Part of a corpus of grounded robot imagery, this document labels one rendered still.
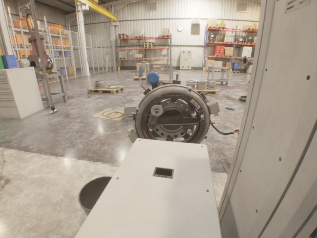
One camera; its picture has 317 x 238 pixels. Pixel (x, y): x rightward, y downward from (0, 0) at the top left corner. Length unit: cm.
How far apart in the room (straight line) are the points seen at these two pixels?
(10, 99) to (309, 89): 462
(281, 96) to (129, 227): 46
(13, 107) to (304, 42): 468
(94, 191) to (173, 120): 91
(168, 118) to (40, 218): 144
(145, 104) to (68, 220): 120
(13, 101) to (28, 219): 320
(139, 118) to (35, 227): 128
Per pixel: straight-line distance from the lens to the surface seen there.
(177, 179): 53
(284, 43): 42
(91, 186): 131
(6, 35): 904
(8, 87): 448
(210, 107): 151
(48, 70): 550
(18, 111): 455
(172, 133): 165
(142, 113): 143
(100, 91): 597
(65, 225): 158
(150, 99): 138
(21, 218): 183
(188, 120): 145
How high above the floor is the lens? 121
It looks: 22 degrees down
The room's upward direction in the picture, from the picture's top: straight up
